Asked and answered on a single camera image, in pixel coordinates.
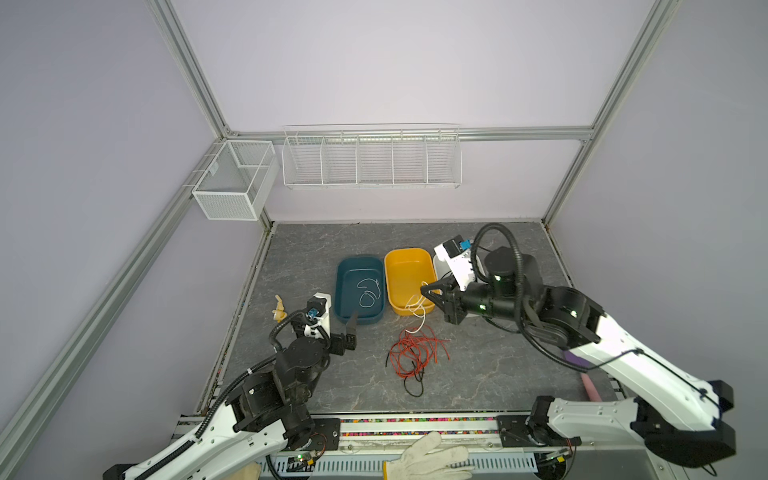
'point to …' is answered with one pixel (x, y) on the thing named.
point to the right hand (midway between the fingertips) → (423, 293)
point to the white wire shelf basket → (377, 156)
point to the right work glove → (419, 461)
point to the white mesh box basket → (237, 180)
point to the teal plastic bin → (360, 288)
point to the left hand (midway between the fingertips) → (338, 312)
